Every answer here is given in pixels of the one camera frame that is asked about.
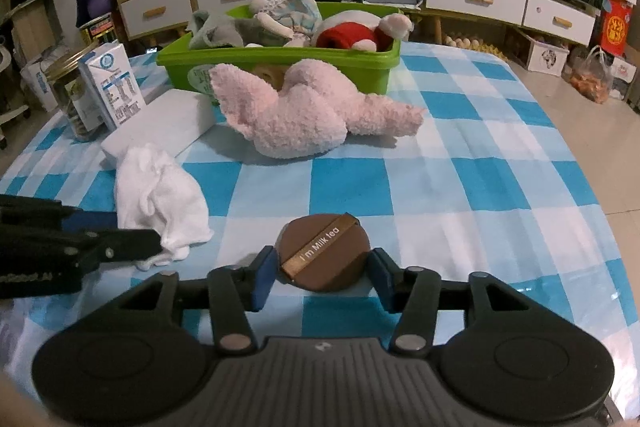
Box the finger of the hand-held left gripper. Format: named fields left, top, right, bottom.
left=65, top=229, right=163, bottom=273
left=0, top=194, right=122, bottom=235

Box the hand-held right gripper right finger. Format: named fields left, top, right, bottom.
left=367, top=248, right=563, bottom=355

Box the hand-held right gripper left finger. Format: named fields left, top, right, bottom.
left=82, top=246, right=278, bottom=355

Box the brown round powder puff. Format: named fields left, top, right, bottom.
left=276, top=213, right=372, bottom=293

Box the white cloth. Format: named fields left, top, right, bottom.
left=115, top=146, right=213, bottom=270

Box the pink plush toy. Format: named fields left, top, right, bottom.
left=209, top=59, right=426, bottom=158

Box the green plastic bin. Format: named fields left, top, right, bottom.
left=156, top=2, right=403, bottom=95

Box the red santa plush toy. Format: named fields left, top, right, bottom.
left=314, top=11, right=415, bottom=52

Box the grey towel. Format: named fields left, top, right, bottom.
left=200, top=12, right=296, bottom=48

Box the rag doll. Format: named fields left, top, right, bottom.
left=250, top=0, right=321, bottom=48

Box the blue checkered mat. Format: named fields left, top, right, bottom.
left=0, top=39, right=640, bottom=388

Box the glass jar with gold lid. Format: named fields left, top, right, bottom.
left=50, top=47, right=108, bottom=142

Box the white foam block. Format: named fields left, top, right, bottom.
left=100, top=88, right=218, bottom=170

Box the blue white milk carton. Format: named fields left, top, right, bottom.
left=77, top=41, right=147, bottom=132

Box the white printed box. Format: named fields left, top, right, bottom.
left=20, top=57, right=58, bottom=112

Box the metal can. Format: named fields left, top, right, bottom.
left=80, top=14, right=121, bottom=48

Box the egg tray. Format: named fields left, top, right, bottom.
left=442, top=32, right=506, bottom=55

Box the white storage box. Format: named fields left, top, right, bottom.
left=517, top=32, right=571, bottom=75

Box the plastic bag with orange contents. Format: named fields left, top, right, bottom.
left=570, top=46, right=615, bottom=104

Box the cardboard box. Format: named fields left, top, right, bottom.
left=607, top=54, right=636, bottom=100

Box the red gift box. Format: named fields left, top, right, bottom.
left=597, top=0, right=638, bottom=55

